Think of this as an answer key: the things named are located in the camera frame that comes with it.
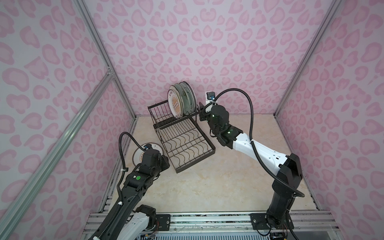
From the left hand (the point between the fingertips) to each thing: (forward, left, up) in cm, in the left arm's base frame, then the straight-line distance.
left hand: (166, 158), depth 79 cm
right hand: (+21, -19, +21) cm, 35 cm away
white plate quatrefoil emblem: (+26, -13, +17) cm, 34 cm away
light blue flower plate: (+28, -9, +17) cm, 34 cm away
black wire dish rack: (+24, -6, -15) cm, 29 cm away
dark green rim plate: (+28, -14, +18) cm, 36 cm away
